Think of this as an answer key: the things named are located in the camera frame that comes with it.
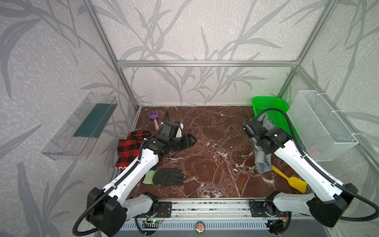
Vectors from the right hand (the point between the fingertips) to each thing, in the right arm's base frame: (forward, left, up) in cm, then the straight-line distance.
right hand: (261, 135), depth 74 cm
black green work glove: (-14, +51, -23) cm, 58 cm away
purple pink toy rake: (+35, +68, -25) cm, 80 cm away
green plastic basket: (+30, -30, -24) cm, 48 cm away
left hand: (0, +34, -2) cm, 34 cm away
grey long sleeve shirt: (-12, +2, -3) cm, 13 cm away
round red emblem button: (-37, +32, -23) cm, 54 cm away
